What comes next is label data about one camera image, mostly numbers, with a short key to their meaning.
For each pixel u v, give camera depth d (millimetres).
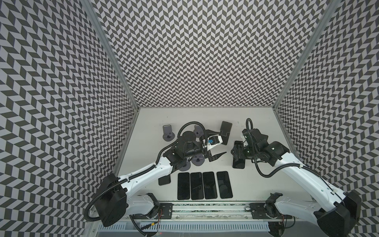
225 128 945
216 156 619
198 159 859
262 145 566
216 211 744
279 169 473
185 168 865
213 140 559
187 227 693
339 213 367
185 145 559
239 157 667
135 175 441
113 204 386
